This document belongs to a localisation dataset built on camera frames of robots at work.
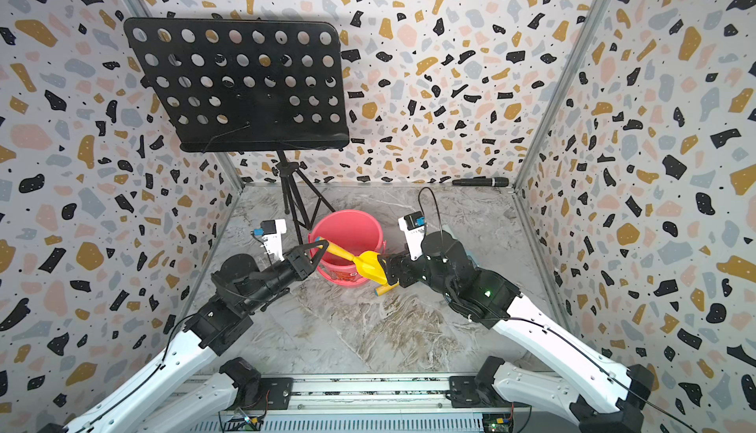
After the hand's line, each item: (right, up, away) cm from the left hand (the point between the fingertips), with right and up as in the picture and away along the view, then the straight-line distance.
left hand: (328, 245), depth 66 cm
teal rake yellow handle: (+12, -17, +26) cm, 33 cm away
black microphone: (+52, +20, +59) cm, 82 cm away
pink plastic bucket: (+2, +2, +22) cm, 22 cm away
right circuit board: (+40, -44, +6) cm, 60 cm away
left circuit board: (-22, -44, +6) cm, 50 cm away
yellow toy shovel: (+8, -5, +8) cm, 13 cm away
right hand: (+14, -2, +1) cm, 14 cm away
